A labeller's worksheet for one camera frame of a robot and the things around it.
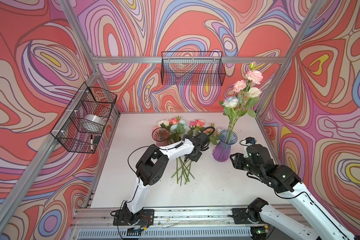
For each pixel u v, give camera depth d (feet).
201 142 2.41
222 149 2.79
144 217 2.40
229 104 2.32
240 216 2.41
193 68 3.16
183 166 2.98
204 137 2.46
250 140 2.04
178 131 3.34
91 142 2.36
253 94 2.31
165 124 3.52
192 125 3.53
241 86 2.26
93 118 2.41
